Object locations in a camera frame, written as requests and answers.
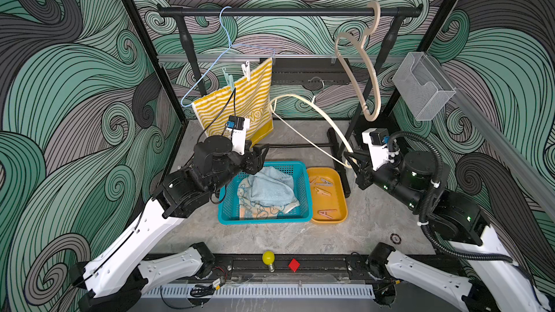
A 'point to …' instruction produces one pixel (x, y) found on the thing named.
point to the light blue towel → (271, 187)
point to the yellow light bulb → (268, 258)
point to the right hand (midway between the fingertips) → (346, 152)
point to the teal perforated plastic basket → (229, 213)
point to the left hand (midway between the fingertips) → (259, 141)
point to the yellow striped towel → (251, 100)
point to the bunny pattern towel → (248, 210)
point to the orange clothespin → (322, 192)
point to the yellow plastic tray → (327, 196)
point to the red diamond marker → (294, 264)
